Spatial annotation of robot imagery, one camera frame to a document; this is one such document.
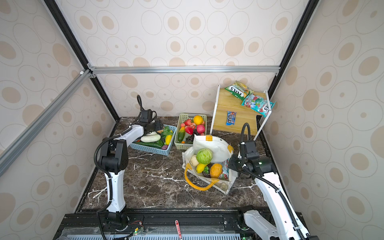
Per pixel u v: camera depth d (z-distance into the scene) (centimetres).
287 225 39
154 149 95
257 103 78
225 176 80
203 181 87
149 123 89
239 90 83
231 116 97
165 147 97
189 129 105
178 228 71
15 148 53
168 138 102
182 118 115
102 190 84
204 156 83
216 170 80
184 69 90
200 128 107
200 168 87
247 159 55
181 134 106
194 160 90
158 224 74
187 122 113
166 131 103
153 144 100
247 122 97
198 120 109
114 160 57
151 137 98
